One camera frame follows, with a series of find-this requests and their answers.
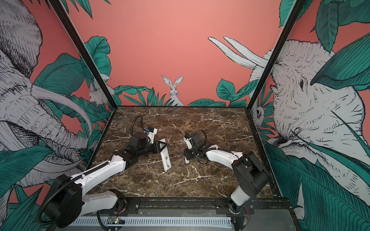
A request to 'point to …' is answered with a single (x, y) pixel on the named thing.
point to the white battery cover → (186, 161)
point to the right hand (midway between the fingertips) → (183, 152)
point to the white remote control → (165, 156)
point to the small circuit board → (116, 220)
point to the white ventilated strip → (157, 222)
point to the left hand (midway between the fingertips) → (166, 142)
